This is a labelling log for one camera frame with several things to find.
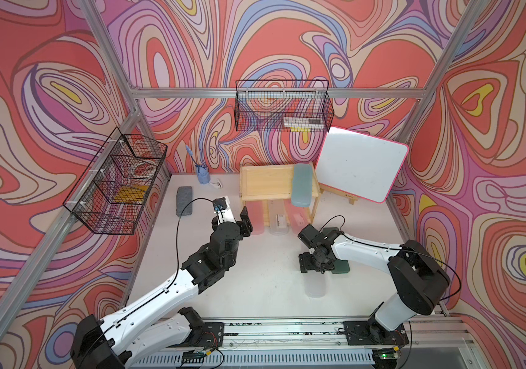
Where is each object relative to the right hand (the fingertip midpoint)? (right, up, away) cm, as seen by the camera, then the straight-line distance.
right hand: (313, 273), depth 87 cm
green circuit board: (-41, -20, -17) cm, 48 cm away
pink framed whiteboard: (+23, +43, +12) cm, 50 cm away
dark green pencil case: (+8, +5, -7) cm, 12 cm away
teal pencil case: (-4, +34, -1) cm, 34 cm away
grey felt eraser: (-57, +30, +21) cm, 68 cm away
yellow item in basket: (-61, +31, -15) cm, 70 cm away
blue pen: (-56, +51, +28) cm, 81 cm away
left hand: (-27, +26, -14) cm, 40 cm away
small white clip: (-42, +35, +27) cm, 61 cm away
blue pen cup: (-49, +40, +24) cm, 68 cm away
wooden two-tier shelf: (-16, +35, +1) cm, 39 cm away
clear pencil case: (-13, +21, +11) cm, 27 cm away
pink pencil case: (-23, +21, +13) cm, 34 cm away
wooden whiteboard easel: (+10, +34, +21) cm, 41 cm away
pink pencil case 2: (-4, +21, +11) cm, 24 cm away
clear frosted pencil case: (0, -3, -3) cm, 4 cm away
